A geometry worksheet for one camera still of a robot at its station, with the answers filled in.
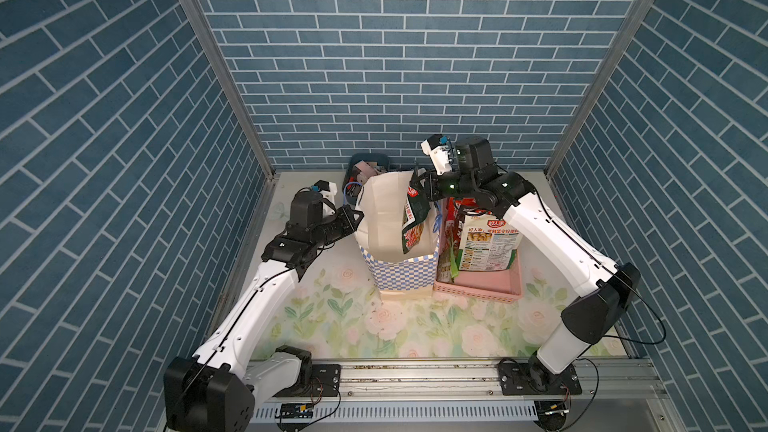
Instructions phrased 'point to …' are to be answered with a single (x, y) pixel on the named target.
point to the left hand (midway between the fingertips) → (373, 214)
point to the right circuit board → (551, 414)
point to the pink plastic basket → (503, 286)
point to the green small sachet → (453, 263)
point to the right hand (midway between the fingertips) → (413, 183)
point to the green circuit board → (297, 411)
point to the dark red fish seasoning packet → (486, 243)
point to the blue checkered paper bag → (395, 275)
